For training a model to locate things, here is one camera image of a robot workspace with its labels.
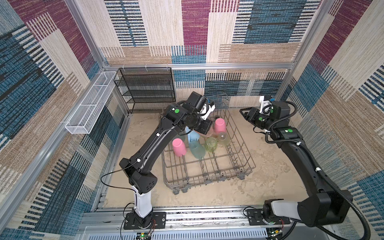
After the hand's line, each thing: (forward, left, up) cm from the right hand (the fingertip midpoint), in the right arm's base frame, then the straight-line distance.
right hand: (241, 113), depth 75 cm
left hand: (-7, +16, 0) cm, 17 cm away
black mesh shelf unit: (+40, +55, -10) cm, 69 cm away
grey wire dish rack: (-9, +26, -31) cm, 41 cm away
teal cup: (-7, +22, -22) cm, 32 cm away
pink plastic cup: (+7, +8, -18) cm, 21 cm away
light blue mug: (+2, +24, -20) cm, 31 cm away
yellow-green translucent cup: (-2, +7, -20) cm, 21 cm away
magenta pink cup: (-7, +33, -19) cm, 38 cm away
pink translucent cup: (-6, +15, -8) cm, 18 cm away
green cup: (-3, +14, -23) cm, 27 cm away
